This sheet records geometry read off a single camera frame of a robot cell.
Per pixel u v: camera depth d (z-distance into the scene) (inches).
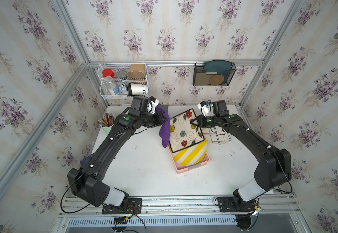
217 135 28.1
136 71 34.7
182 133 32.3
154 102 26.7
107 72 35.8
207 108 30.0
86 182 15.1
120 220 28.1
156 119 25.1
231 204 28.7
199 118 29.9
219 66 35.9
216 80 38.4
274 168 16.9
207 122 28.2
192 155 34.4
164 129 30.6
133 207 28.3
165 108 45.6
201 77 37.9
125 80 36.6
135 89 36.5
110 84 34.2
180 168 30.8
